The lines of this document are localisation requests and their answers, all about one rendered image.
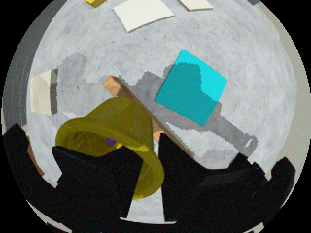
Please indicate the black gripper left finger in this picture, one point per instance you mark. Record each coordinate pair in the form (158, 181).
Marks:
(116, 172)

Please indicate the yellow rectangular block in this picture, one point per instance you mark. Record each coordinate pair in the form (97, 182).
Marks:
(94, 3)

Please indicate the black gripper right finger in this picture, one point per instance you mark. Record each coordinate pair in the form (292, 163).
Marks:
(185, 179)

